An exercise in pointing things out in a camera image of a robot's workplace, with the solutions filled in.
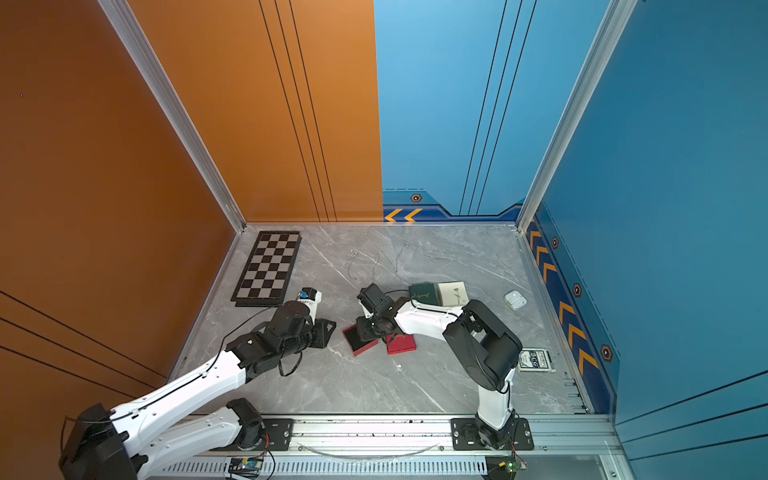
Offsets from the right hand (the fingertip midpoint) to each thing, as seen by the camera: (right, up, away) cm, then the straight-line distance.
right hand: (361, 332), depth 90 cm
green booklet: (+21, +11, +7) cm, 25 cm away
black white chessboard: (-33, +16, +11) cm, 39 cm away
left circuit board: (-26, -28, -18) cm, 42 cm away
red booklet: (+12, -2, -3) cm, 12 cm away
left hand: (-6, +6, -8) cm, 12 cm away
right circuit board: (+36, -26, -20) cm, 49 cm away
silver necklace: (+4, +17, +16) cm, 24 cm away
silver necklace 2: (+11, +22, +20) cm, 32 cm away
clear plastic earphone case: (+50, +9, +7) cm, 51 cm away
